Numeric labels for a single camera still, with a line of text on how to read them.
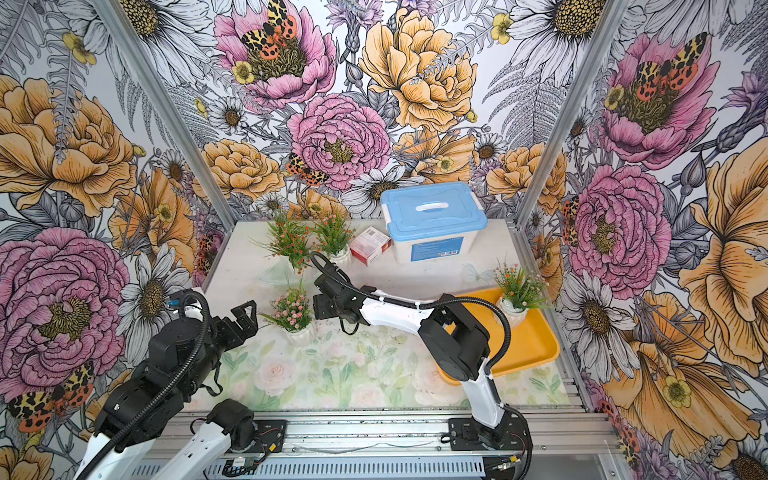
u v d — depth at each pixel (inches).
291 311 31.3
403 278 41.4
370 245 43.6
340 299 27.3
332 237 39.0
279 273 42.7
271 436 29.1
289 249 37.1
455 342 19.7
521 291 32.8
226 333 22.4
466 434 29.0
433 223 39.7
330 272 31.4
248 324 23.5
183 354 17.9
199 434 23.9
